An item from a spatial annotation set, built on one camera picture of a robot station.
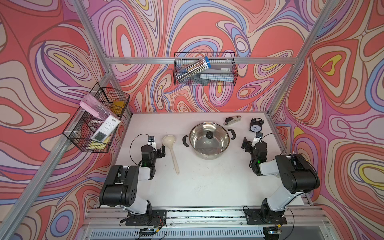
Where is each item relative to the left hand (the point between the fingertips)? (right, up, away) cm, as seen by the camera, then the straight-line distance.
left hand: (156, 144), depth 94 cm
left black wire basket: (-24, +12, -23) cm, 35 cm away
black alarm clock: (+68, +13, +10) cm, 70 cm away
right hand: (+62, +2, +2) cm, 62 cm away
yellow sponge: (-17, +22, -15) cm, 32 cm away
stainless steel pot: (+20, +2, -5) cm, 20 cm away
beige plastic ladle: (+7, +2, +8) cm, 11 cm away
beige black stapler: (+52, +16, +17) cm, 57 cm away
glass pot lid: (+33, +4, -5) cm, 34 cm away
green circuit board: (+1, -40, -22) cm, 46 cm away
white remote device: (-17, +11, -25) cm, 32 cm away
